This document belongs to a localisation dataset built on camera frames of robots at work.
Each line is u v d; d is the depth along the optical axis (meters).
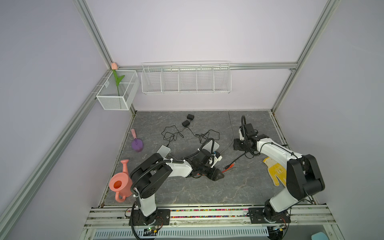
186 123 1.12
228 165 0.91
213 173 0.77
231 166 0.91
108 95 0.78
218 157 0.82
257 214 0.74
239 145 0.83
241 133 0.77
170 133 1.08
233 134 1.08
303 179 0.45
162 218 0.73
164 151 0.97
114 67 0.89
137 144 0.99
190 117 1.16
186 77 0.99
